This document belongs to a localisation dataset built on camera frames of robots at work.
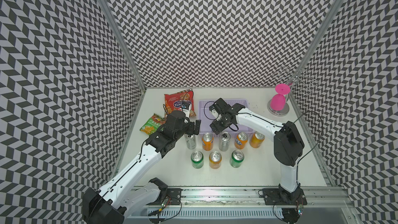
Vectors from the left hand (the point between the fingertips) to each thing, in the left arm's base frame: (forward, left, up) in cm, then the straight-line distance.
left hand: (190, 120), depth 77 cm
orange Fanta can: (-5, -26, -12) cm, 29 cm away
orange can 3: (-6, -8, -12) cm, 16 cm away
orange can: (-14, -12, -15) cm, 24 cm away
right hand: (+4, -16, -13) cm, 21 cm away
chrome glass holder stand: (+39, -75, -7) cm, 84 cm away
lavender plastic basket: (-1, -7, +4) cm, 8 cm away
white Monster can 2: (-7, -17, -10) cm, 21 cm away
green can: (-14, -23, -14) cm, 31 cm away
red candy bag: (+26, +15, -16) cm, 34 cm away
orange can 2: (-5, -35, -11) cm, 37 cm away
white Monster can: (-6, 0, -10) cm, 12 cm away
